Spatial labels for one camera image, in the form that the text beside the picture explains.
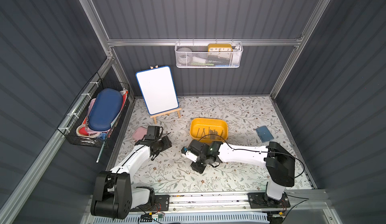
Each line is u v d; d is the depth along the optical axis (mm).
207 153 604
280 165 455
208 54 903
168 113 1020
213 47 869
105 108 672
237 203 750
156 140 757
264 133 984
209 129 1014
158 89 914
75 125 634
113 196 414
